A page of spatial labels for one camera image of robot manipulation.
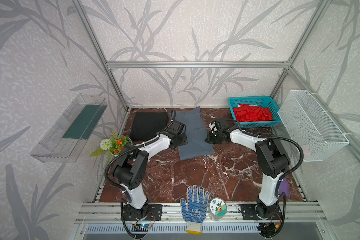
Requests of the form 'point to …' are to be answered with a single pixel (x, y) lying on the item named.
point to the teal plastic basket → (259, 101)
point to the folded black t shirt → (145, 124)
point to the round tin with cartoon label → (217, 208)
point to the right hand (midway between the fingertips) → (205, 135)
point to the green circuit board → (140, 227)
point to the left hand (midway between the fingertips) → (186, 135)
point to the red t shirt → (245, 113)
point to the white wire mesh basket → (314, 134)
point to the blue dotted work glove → (194, 214)
